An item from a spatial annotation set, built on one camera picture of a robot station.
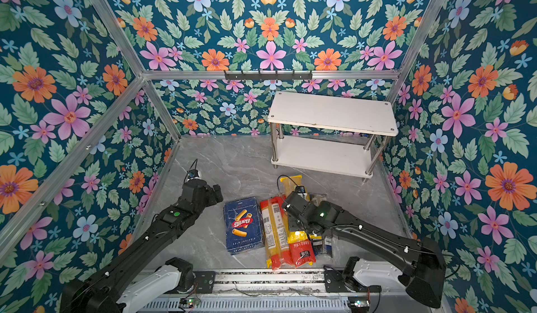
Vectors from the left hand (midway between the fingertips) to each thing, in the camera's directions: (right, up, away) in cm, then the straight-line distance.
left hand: (214, 188), depth 83 cm
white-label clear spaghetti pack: (+44, -22, -3) cm, 49 cm away
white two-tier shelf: (+62, +25, +40) cm, 78 cm away
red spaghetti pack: (+35, -20, -10) cm, 41 cm away
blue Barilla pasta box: (+13, -14, -1) cm, 19 cm away
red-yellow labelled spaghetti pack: (+25, -16, -3) cm, 30 cm away
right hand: (+32, -9, -7) cm, 34 cm away
